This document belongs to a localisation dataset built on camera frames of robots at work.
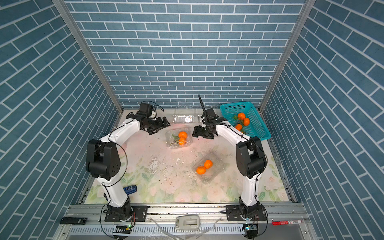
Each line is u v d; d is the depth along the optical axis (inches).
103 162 19.7
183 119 40.1
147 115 29.7
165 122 34.1
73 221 27.3
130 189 31.0
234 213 29.0
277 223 27.8
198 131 33.1
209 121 29.5
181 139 38.8
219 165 35.9
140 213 29.4
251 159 20.1
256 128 42.5
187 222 27.5
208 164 34.1
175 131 40.0
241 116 44.0
